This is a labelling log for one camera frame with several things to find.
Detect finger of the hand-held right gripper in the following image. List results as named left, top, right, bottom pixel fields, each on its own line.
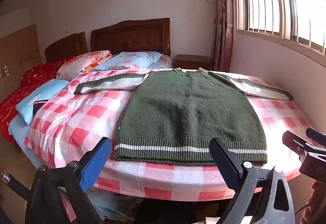
left=306, top=127, right=326, bottom=147
left=282, top=130, right=306, bottom=161

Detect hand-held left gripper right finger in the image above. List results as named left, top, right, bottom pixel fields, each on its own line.
left=209, top=137, right=296, bottom=224

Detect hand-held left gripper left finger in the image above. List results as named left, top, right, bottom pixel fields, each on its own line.
left=25, top=137, right=113, bottom=224

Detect green knit sweater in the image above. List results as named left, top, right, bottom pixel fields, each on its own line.
left=74, top=67, right=294, bottom=166

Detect person's right hand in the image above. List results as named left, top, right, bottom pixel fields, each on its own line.
left=304, top=179, right=326, bottom=224

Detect pink checkered blanket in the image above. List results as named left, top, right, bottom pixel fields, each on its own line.
left=24, top=67, right=310, bottom=201

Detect dark striped cloth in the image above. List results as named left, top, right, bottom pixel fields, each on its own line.
left=33, top=100, right=55, bottom=119

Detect light blue bedsheet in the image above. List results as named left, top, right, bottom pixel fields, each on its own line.
left=9, top=112, right=143, bottom=222

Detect plain light blue pillow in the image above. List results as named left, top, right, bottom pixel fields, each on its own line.
left=16, top=79, right=70, bottom=126

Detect orange floral pillow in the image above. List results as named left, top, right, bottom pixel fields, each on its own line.
left=56, top=50, right=112, bottom=81

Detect red bedspread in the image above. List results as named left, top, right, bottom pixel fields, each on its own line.
left=0, top=56, right=77, bottom=145

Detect light blue floral pillow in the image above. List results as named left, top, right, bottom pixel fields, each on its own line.
left=92, top=51, right=163, bottom=72

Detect wooden nightstand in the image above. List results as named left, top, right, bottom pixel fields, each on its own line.
left=175, top=54, right=211, bottom=70

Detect small wooden headboard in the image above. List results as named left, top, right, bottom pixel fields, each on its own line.
left=45, top=32, right=88, bottom=64

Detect pink floral pillow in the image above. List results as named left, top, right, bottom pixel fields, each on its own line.
left=153, top=55, right=173, bottom=69

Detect large wooden headboard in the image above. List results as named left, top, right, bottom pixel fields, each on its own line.
left=90, top=18, right=172, bottom=60

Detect pink floral curtain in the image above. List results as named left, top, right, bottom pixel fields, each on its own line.
left=213, top=0, right=234, bottom=72

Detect light wooden wardrobe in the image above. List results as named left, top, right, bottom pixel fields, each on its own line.
left=0, top=25, right=42, bottom=103

